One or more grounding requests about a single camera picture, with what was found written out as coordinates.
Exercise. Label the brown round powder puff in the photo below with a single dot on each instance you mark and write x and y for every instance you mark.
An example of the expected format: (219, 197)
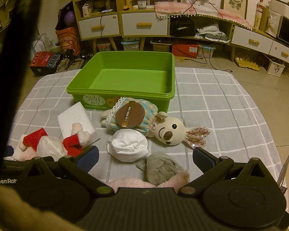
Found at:
(133, 115)

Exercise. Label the white cloth bundle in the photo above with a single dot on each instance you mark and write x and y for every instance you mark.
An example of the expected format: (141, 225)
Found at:
(127, 144)

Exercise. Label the white cardboard box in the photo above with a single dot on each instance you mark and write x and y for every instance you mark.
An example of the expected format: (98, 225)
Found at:
(280, 4)

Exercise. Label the pink patterned cloth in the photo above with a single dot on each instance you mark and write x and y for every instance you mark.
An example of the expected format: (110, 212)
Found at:
(173, 8)

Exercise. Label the white paper bag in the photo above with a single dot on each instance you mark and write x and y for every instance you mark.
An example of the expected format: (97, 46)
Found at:
(272, 24)

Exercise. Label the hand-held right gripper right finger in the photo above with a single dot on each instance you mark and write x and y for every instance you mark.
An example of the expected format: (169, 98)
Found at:
(202, 159)

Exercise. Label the clear storage box dark lid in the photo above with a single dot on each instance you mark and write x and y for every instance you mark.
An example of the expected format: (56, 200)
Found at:
(161, 47)

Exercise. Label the purple ball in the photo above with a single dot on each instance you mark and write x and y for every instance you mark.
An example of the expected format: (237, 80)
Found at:
(69, 18)

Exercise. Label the tall printed carton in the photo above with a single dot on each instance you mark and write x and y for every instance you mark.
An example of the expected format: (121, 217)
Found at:
(259, 16)

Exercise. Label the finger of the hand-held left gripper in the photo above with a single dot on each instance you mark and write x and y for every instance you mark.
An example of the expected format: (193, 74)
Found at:
(14, 163)

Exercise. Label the black case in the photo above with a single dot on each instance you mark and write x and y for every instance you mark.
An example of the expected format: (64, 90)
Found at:
(183, 27)

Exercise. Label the small white box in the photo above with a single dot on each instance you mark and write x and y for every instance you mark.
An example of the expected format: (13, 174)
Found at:
(86, 10)

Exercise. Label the curved wooden low cabinet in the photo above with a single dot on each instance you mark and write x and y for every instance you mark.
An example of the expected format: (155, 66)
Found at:
(230, 35)

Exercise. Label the white printed crate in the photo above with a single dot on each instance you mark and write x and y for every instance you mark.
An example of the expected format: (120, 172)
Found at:
(277, 68)

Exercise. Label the yellow egg tray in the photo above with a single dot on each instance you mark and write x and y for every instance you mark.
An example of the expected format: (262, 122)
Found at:
(248, 65)

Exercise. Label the red patterned gift box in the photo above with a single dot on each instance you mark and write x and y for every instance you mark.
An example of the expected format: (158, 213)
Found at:
(44, 59)

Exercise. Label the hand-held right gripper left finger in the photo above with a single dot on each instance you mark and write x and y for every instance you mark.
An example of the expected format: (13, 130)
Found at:
(89, 158)

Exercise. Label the black bag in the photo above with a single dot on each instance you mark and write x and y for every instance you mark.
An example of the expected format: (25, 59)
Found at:
(61, 16)

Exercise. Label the white printed mug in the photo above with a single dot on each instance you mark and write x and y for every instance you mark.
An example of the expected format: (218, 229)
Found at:
(142, 4)

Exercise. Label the beige rabbit plush doll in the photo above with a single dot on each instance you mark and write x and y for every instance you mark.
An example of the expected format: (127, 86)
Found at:
(168, 130)

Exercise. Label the red cardboard box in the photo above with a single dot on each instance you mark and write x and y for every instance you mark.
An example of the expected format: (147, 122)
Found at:
(183, 50)

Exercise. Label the red orange printed bag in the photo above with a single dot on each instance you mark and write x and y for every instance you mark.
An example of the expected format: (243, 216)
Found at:
(67, 41)

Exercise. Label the grey checked tablecloth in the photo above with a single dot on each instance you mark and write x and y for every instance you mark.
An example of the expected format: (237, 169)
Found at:
(219, 105)

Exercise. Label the pink plush cloth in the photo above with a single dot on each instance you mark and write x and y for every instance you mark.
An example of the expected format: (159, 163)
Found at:
(127, 183)

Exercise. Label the white shopping bag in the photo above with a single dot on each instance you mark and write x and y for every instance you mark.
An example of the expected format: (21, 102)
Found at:
(41, 44)

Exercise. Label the green plastic box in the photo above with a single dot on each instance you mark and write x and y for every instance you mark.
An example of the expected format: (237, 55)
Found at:
(125, 77)

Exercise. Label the small clear storage box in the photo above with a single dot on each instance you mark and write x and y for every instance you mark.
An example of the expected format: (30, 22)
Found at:
(103, 47)

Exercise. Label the white foam block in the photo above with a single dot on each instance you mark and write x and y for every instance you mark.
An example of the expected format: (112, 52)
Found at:
(74, 118)

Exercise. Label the wooden drawer cabinet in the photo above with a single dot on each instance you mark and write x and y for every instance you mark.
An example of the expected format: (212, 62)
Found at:
(144, 10)

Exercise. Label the tall wooden shelf cabinet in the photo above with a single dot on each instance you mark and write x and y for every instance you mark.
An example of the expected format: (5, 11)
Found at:
(118, 0)

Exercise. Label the santa plush doll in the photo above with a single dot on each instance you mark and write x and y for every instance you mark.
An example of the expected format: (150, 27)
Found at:
(48, 146)

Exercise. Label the clear storage box blue lid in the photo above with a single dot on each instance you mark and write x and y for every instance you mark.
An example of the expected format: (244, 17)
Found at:
(207, 51)
(131, 46)

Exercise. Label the pile of white papers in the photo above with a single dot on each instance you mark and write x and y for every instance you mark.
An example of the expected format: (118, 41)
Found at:
(212, 30)

